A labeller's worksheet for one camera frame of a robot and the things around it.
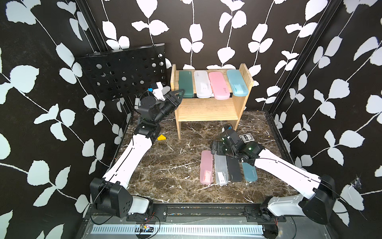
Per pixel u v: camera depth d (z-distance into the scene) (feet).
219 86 2.36
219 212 2.49
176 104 1.96
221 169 2.94
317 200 1.26
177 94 2.05
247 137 3.40
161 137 3.36
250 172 2.87
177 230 2.30
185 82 2.40
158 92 2.04
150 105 1.68
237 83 2.35
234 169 2.90
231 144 1.88
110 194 1.28
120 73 2.45
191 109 3.05
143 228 2.30
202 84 2.40
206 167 2.97
